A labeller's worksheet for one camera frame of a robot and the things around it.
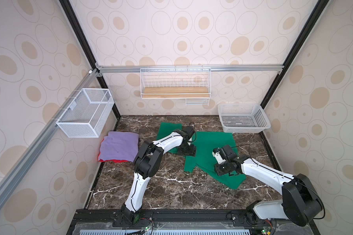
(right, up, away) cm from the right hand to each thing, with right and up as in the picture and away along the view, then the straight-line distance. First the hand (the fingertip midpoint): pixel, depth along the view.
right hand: (215, 170), depth 87 cm
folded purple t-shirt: (-59, +14, +8) cm, 62 cm away
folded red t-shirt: (-64, +5, +6) cm, 64 cm away
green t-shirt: (-2, +14, +21) cm, 26 cm away
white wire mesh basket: (-89, +34, +19) cm, 97 cm away
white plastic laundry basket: (+30, +34, +34) cm, 57 cm away
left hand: (-12, +9, +7) cm, 17 cm away
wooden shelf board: (-25, +51, +13) cm, 59 cm away
